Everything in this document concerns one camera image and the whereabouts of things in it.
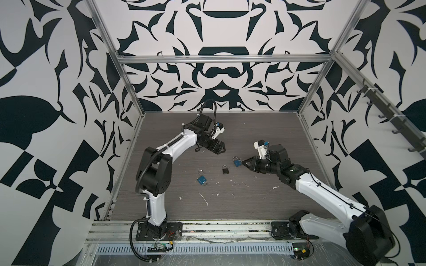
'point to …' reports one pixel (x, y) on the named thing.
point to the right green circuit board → (300, 250)
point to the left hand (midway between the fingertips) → (219, 144)
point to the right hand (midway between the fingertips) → (242, 162)
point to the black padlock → (225, 170)
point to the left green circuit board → (157, 247)
